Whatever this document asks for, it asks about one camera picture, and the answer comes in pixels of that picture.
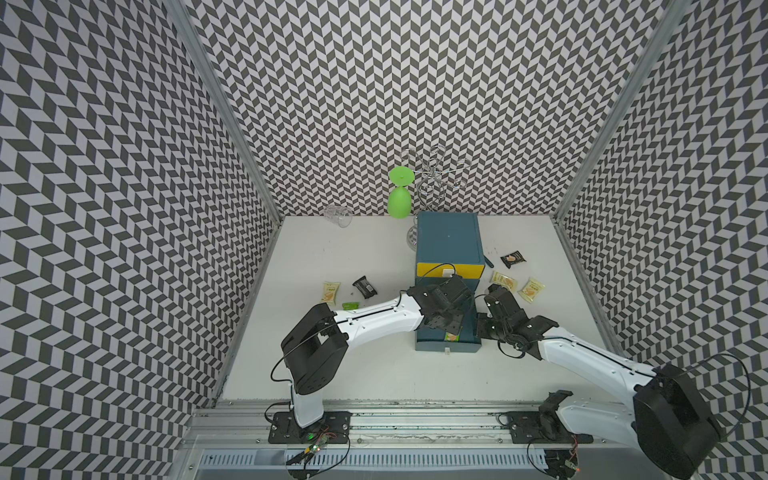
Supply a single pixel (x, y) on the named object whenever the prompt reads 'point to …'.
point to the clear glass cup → (339, 215)
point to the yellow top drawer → (465, 271)
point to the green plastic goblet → (400, 199)
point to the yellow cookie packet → (531, 289)
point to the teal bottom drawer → (432, 339)
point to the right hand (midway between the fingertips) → (477, 328)
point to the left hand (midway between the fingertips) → (450, 322)
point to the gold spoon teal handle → (488, 261)
